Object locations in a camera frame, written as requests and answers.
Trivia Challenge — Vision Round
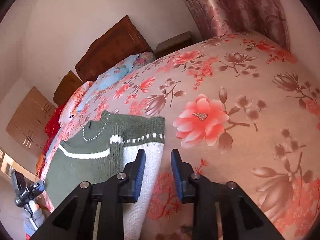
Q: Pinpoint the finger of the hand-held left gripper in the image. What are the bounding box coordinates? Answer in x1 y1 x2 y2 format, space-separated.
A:
32 180 45 193

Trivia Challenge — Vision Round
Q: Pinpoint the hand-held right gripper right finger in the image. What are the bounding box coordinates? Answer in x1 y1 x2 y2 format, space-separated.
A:
171 149 285 240

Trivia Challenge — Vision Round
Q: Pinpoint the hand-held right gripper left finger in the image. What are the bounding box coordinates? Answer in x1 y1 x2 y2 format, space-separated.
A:
30 149 146 240

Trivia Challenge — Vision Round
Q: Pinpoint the green knitted sweater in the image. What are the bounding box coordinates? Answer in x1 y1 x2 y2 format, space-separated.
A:
44 110 166 240

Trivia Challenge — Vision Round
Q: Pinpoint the person's left hand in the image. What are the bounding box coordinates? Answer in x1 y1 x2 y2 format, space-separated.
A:
21 206 45 235

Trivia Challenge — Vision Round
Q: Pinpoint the orange cloth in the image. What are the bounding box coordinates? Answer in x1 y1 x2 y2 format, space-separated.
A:
36 152 46 178

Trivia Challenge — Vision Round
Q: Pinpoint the light wooden wardrobe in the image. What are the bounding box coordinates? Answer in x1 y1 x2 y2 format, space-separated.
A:
6 86 57 158

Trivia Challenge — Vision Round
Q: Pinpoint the red blanket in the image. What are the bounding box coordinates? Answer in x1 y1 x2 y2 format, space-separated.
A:
42 105 65 155

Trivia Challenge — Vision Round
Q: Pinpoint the pink floral pillow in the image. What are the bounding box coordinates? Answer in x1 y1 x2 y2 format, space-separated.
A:
59 81 94 128

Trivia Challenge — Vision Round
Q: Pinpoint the small plain wooden headboard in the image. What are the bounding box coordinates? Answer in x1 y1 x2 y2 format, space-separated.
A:
53 70 83 105

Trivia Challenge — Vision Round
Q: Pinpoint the blue floral pillow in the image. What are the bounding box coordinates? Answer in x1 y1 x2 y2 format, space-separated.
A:
75 51 155 113

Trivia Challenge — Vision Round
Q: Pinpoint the pink floral bed sheet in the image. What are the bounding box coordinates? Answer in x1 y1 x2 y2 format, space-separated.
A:
40 31 320 240

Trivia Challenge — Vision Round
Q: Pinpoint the dark wooden nightstand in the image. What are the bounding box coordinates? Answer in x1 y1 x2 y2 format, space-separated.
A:
154 31 193 59

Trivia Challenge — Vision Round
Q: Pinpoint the large carved wooden headboard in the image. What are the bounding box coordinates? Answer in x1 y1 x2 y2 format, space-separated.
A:
75 15 153 83

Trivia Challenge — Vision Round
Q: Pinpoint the pink floral curtain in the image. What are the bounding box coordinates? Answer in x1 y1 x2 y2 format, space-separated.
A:
170 0 290 53

